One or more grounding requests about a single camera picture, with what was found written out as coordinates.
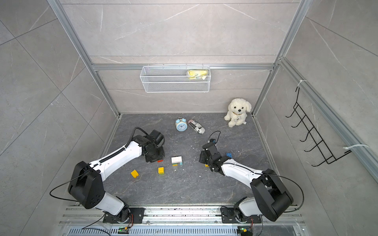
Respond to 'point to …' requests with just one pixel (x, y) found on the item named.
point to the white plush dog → (238, 109)
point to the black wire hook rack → (329, 157)
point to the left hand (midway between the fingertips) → (163, 155)
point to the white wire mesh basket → (175, 79)
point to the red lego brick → (158, 161)
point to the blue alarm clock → (181, 124)
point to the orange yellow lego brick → (206, 165)
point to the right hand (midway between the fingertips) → (203, 155)
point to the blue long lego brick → (229, 155)
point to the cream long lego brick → (176, 159)
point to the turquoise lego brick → (180, 163)
